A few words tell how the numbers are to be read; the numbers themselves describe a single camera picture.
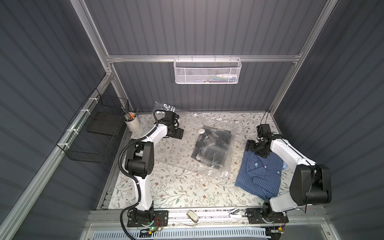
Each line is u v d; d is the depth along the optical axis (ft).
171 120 2.60
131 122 3.33
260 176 2.83
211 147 3.18
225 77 2.99
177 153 3.23
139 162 1.76
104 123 2.59
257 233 2.31
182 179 2.84
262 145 2.22
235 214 2.42
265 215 2.20
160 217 2.38
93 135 2.39
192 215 2.37
